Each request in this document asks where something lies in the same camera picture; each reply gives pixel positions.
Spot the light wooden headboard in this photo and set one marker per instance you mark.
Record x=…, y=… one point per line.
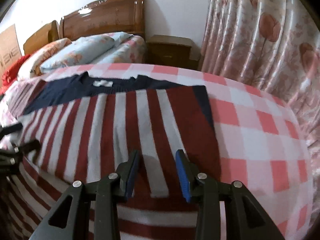
x=46, y=34

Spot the pink white checkered blanket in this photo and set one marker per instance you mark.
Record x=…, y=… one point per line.
x=259, y=140

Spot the red white striped sweater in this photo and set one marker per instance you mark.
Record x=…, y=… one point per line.
x=88, y=126

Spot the dark wooden nightstand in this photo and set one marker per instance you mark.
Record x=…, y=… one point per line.
x=170, y=51

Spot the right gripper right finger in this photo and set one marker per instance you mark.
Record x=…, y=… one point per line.
x=245, y=217

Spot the light blue floral pillow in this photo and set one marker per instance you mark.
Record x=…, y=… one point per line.
x=84, y=50

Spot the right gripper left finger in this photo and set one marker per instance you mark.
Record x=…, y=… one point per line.
x=69, y=217

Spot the light wooden wardrobe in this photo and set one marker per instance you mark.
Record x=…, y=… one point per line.
x=10, y=50

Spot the red cloth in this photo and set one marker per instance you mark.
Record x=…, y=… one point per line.
x=10, y=75

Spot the dark wooden headboard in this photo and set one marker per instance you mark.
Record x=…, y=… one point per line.
x=104, y=16

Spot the orange floral pillow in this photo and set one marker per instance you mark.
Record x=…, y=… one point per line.
x=31, y=67

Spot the pink floral curtain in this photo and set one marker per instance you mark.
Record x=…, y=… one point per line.
x=272, y=45

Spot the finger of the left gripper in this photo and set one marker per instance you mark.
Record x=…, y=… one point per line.
x=10, y=129
x=10, y=160

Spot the floral bed sheet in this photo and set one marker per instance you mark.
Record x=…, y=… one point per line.
x=128, y=48

